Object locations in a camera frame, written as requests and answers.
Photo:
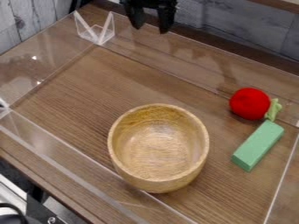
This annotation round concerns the clear acrylic tray wall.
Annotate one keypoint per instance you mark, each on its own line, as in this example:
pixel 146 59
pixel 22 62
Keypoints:
pixel 56 142

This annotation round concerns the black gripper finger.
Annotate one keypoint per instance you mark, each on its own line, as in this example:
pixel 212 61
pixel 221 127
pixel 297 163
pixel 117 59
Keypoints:
pixel 165 14
pixel 136 15

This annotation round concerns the green rectangular block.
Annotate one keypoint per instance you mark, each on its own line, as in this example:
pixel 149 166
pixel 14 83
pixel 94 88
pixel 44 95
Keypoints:
pixel 255 147

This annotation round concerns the red plush tomato toy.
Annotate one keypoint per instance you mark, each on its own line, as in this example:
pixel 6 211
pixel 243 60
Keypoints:
pixel 251 104

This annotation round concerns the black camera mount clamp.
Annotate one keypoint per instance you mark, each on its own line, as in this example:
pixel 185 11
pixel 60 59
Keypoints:
pixel 24 211

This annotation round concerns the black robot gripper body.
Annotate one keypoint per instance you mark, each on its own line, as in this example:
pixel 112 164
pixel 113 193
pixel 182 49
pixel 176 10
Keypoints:
pixel 149 4

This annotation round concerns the brown wooden bowl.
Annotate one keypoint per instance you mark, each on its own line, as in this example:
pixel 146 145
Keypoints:
pixel 157 144

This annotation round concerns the clear acrylic corner bracket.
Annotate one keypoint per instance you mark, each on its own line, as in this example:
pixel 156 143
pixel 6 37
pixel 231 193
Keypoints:
pixel 96 34

